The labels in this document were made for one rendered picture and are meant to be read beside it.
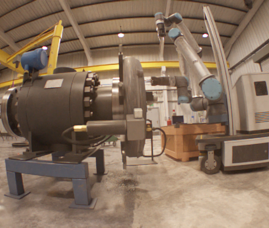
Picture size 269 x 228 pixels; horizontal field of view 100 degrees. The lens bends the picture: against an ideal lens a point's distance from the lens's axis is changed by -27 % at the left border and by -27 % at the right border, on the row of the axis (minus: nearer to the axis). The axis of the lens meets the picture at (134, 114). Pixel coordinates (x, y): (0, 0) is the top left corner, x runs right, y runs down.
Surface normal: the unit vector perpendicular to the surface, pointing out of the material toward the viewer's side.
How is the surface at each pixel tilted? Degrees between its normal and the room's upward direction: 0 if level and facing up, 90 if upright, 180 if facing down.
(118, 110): 104
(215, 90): 95
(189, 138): 90
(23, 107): 94
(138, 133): 113
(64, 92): 78
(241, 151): 90
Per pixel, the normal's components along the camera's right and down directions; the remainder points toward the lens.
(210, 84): -0.53, 0.01
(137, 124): 0.07, 0.28
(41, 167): 0.07, -0.11
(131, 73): 0.07, -0.47
